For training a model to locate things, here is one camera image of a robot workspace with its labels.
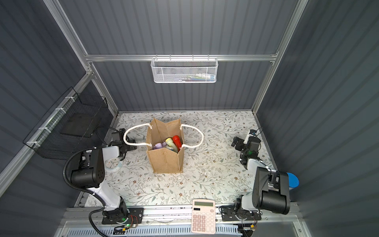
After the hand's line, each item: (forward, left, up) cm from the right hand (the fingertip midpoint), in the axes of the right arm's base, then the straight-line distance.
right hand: (244, 140), depth 91 cm
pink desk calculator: (-41, +27, -8) cm, 49 cm away
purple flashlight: (-7, +53, +4) cm, 53 cm away
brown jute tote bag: (-16, +48, +2) cm, 50 cm away
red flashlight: (0, +42, -1) cm, 42 cm away
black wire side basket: (-5, +94, +21) cm, 96 cm away
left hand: (+1, +75, -7) cm, 75 cm away
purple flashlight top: (0, +52, -5) cm, 52 cm away
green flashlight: (0, +47, -2) cm, 47 cm away
